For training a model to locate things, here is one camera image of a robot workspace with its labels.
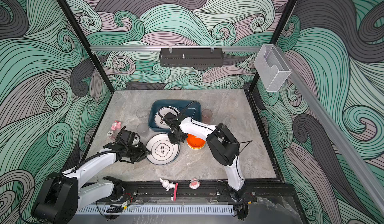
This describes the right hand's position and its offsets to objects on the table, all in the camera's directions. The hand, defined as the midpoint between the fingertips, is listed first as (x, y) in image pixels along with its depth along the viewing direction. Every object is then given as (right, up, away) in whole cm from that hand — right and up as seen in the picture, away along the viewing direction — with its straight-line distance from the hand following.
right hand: (174, 141), depth 89 cm
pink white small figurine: (+11, -17, -16) cm, 26 cm away
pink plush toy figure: (-39, +9, +6) cm, 41 cm away
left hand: (-13, -5, -4) cm, 15 cm away
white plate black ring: (-7, -5, -3) cm, 9 cm away
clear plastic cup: (-21, +6, +5) cm, 23 cm away
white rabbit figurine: (-3, -17, -16) cm, 23 cm away
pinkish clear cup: (+21, +15, +13) cm, 29 cm away
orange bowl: (+12, +1, -4) cm, 12 cm away
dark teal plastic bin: (+3, +22, +15) cm, 27 cm away
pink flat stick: (+2, -19, -19) cm, 27 cm away
